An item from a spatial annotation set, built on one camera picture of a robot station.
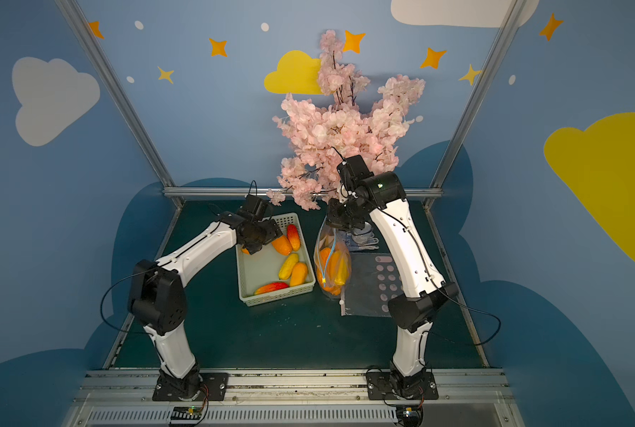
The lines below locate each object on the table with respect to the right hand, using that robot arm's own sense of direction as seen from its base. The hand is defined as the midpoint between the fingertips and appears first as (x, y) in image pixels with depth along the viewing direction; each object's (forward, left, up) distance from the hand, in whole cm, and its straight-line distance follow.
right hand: (333, 221), depth 74 cm
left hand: (+7, +20, -16) cm, 26 cm away
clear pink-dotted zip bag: (-1, -16, -32) cm, 36 cm away
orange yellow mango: (-3, +12, -27) cm, 29 cm away
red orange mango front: (-8, +19, -27) cm, 34 cm away
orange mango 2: (-4, -2, -19) cm, 19 cm away
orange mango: (-4, +3, -20) cm, 21 cm away
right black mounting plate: (-35, -17, -31) cm, 49 cm away
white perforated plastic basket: (-2, +23, -30) cm, 38 cm away
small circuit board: (-45, +39, -33) cm, 68 cm away
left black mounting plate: (-40, +34, -21) cm, 56 cm away
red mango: (+14, +15, -27) cm, 34 cm away
